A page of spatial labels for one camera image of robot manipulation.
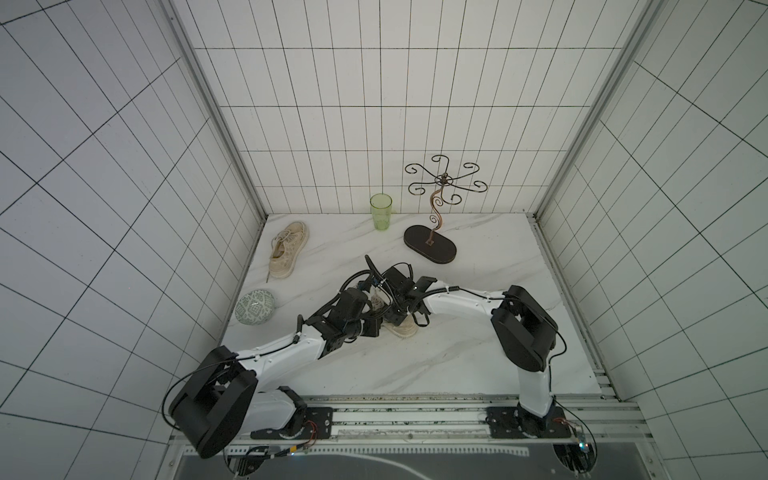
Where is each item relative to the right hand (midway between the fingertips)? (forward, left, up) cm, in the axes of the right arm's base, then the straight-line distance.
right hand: (396, 305), depth 95 cm
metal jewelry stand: (+27, -8, +1) cm, 28 cm away
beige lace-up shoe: (+15, +39, +8) cm, 43 cm away
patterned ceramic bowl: (-5, +45, +3) cm, 45 cm away
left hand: (-9, +5, +5) cm, 12 cm away
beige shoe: (-10, -3, +4) cm, 11 cm away
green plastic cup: (+33, +7, +12) cm, 36 cm away
